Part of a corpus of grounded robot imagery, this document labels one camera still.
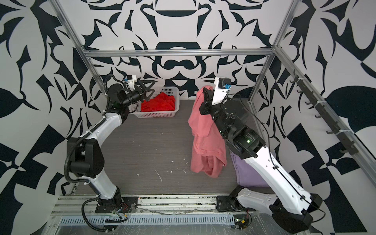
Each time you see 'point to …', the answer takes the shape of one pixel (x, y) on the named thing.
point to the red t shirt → (161, 102)
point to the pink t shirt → (208, 150)
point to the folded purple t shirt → (247, 176)
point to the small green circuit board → (241, 221)
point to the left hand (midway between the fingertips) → (156, 82)
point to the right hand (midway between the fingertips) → (205, 88)
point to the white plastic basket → (172, 91)
